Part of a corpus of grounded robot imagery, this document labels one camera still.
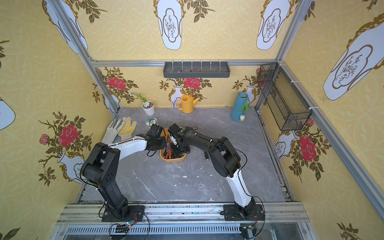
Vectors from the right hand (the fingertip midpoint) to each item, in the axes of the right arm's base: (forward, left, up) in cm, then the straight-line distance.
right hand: (181, 148), depth 95 cm
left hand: (+3, +15, -1) cm, 15 cm away
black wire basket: (+7, -55, +30) cm, 63 cm away
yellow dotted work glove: (+13, +41, -1) cm, 43 cm away
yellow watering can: (+36, -1, +5) cm, 36 cm away
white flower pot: (+27, +25, +10) cm, 38 cm away
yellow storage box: (-7, +10, +2) cm, 12 cm away
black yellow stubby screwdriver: (-4, -16, -1) cm, 17 cm away
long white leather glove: (+14, +51, -2) cm, 53 cm away
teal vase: (+29, -37, +2) cm, 47 cm away
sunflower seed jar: (+18, +23, +5) cm, 30 cm away
